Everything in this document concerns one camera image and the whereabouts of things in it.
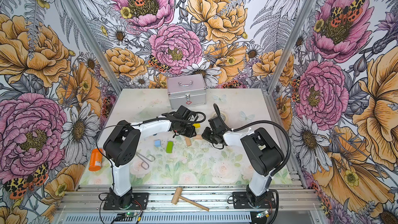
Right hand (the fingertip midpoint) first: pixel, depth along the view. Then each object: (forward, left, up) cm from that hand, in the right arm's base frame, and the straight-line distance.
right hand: (203, 140), depth 94 cm
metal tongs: (-14, +32, 0) cm, 35 cm away
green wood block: (-4, +19, 0) cm, 20 cm away
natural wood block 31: (-1, +9, -1) cm, 9 cm away
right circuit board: (-37, -28, -1) cm, 46 cm away
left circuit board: (-36, +33, 0) cm, 49 cm away
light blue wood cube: (0, +28, -2) cm, 28 cm away
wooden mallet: (-29, +13, +1) cm, 32 cm away
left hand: (+1, +6, +2) cm, 7 cm away
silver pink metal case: (+26, +9, +15) cm, 32 cm away
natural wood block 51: (+2, +3, +1) cm, 3 cm away
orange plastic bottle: (-12, +57, +4) cm, 58 cm away
